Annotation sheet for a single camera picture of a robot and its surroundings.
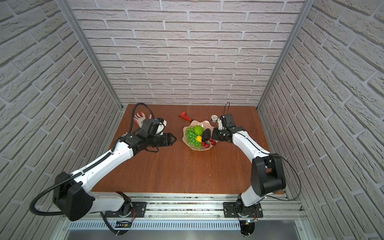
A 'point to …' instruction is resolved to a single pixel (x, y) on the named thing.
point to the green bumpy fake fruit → (198, 130)
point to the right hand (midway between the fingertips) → (213, 134)
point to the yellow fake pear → (199, 138)
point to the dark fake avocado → (206, 135)
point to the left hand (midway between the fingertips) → (173, 137)
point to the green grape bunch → (191, 136)
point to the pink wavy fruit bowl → (205, 124)
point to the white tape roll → (214, 118)
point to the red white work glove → (139, 118)
